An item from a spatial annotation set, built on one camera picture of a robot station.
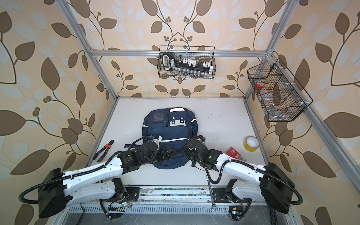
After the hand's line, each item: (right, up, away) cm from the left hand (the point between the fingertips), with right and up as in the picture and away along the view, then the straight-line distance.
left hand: (170, 152), depth 77 cm
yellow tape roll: (+53, +1, +17) cm, 55 cm away
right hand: (+6, 0, +4) cm, 7 cm away
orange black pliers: (-44, -1, +15) cm, 46 cm away
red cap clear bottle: (+52, +38, +4) cm, 64 cm away
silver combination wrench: (+24, -26, -6) cm, 36 cm away
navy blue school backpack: (+3, +13, +15) cm, 20 cm away
